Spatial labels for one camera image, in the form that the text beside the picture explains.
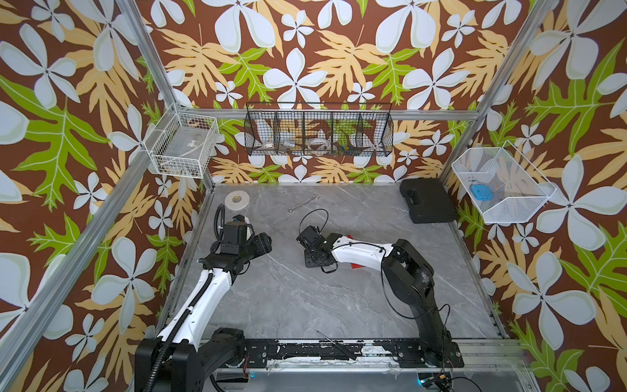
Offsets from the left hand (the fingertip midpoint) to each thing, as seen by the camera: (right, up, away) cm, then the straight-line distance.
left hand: (264, 238), depth 84 cm
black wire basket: (+27, +42, +12) cm, 52 cm away
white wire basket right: (+83, +17, -8) cm, 85 cm away
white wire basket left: (-30, +33, +2) cm, 45 cm away
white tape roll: (-19, +15, +31) cm, 39 cm away
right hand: (+16, -10, +11) cm, 22 cm away
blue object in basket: (+76, +16, -1) cm, 77 cm away
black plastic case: (+71, +14, +27) cm, 77 cm away
